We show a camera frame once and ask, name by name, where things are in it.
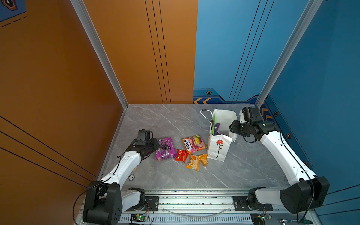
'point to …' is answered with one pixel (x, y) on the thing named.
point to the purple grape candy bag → (167, 150)
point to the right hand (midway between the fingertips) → (230, 127)
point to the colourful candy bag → (193, 144)
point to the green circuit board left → (139, 218)
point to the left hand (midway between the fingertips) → (158, 142)
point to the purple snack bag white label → (216, 128)
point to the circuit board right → (259, 219)
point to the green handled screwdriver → (303, 221)
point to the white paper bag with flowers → (220, 136)
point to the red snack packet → (182, 155)
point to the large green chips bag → (213, 124)
